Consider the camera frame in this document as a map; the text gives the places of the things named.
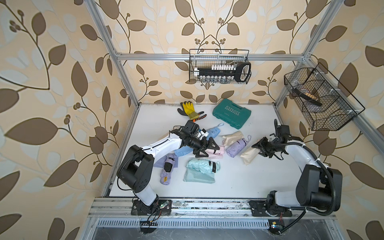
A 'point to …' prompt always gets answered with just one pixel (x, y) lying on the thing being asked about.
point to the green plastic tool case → (231, 113)
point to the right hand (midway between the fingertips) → (254, 147)
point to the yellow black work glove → (188, 110)
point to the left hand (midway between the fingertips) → (212, 149)
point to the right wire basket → (325, 102)
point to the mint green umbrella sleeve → (194, 175)
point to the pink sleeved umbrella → (215, 156)
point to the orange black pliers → (200, 117)
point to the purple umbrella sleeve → (160, 163)
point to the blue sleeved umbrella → (183, 150)
